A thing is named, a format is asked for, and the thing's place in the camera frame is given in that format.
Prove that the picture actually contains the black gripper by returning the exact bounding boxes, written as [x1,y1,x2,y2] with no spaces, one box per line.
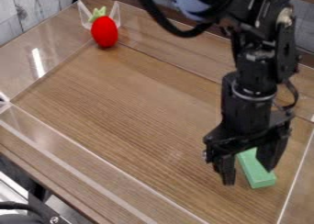
[203,73,294,185]

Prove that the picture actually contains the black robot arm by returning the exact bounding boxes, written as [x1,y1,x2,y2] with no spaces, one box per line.
[173,0,298,185]

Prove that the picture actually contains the green rectangular block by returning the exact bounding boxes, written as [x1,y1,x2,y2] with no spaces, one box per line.
[237,148,277,189]

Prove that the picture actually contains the red felt strawberry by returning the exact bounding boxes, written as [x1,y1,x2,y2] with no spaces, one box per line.
[88,6,118,48]

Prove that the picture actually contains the black stand at bottom left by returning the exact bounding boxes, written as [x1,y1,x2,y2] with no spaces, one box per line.
[0,155,74,224]

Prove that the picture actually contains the clear acrylic tray wall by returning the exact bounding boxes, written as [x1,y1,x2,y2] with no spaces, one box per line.
[0,99,312,224]

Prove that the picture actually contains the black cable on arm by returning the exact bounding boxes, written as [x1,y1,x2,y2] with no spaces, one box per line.
[128,0,231,39]

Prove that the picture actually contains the clear acrylic corner bracket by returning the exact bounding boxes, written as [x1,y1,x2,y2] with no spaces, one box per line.
[78,0,122,30]

